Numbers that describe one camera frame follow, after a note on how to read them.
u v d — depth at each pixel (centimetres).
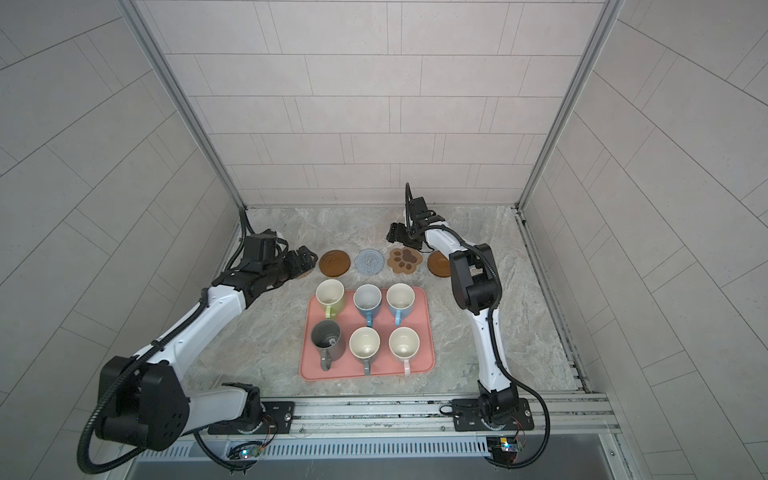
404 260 100
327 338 82
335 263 99
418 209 84
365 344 81
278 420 70
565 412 74
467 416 71
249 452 64
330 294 89
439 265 99
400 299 89
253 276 61
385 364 80
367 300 87
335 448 124
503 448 68
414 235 80
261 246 63
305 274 76
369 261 101
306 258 75
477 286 60
